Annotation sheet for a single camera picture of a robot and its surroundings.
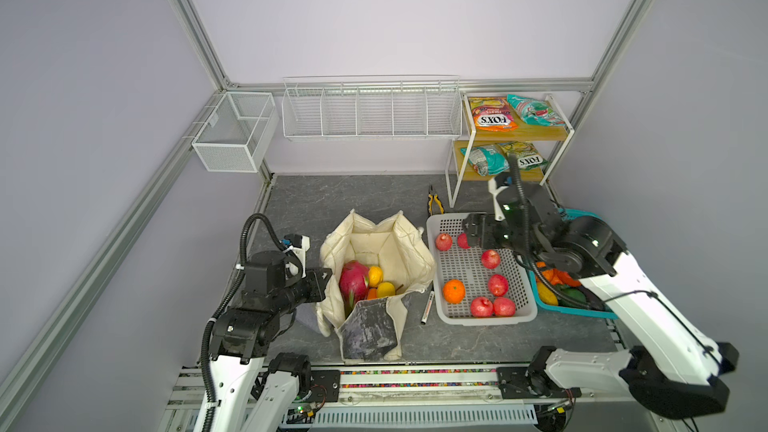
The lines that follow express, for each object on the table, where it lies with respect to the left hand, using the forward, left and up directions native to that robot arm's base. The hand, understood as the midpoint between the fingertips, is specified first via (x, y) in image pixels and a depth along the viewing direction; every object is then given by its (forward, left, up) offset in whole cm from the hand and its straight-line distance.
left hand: (331, 277), depth 69 cm
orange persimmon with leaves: (+2, -9, -16) cm, 18 cm away
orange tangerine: (+1, -32, -17) cm, 36 cm away
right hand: (+5, -33, +11) cm, 35 cm away
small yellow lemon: (+2, -12, -13) cm, 18 cm away
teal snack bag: (+40, -48, -4) cm, 63 cm away
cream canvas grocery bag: (-10, -9, -8) cm, 16 cm away
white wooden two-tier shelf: (+53, -76, -7) cm, 93 cm away
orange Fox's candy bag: (+42, -46, +13) cm, 64 cm away
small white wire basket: (+55, +36, 0) cm, 66 cm away
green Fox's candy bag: (+43, -64, -5) cm, 77 cm away
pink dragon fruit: (+2, -4, -10) cm, 11 cm away
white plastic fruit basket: (+4, -40, -21) cm, 45 cm away
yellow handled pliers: (+41, -32, -21) cm, 56 cm away
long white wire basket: (+58, -7, +7) cm, 59 cm away
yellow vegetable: (-2, -58, -17) cm, 60 cm away
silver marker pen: (-1, -24, -21) cm, 32 cm away
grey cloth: (-9, +4, +2) cm, 10 cm away
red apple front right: (-4, -45, -16) cm, 48 cm away
